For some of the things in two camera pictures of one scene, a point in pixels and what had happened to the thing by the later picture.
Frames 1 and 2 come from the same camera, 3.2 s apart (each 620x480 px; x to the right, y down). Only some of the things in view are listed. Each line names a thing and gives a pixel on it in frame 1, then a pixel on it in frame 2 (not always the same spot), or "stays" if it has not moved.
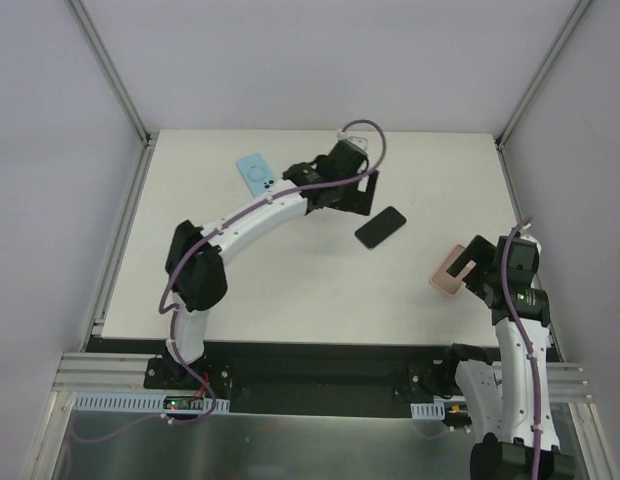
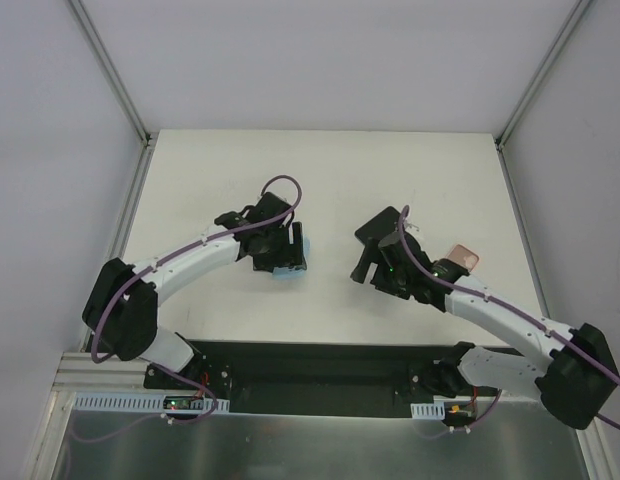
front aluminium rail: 95,372 stays
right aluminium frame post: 501,137 stays
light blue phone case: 256,174 → 294,273
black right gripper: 476,257 → 372,261
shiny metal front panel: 243,446 stays
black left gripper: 354,187 → 290,250
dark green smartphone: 379,227 stays
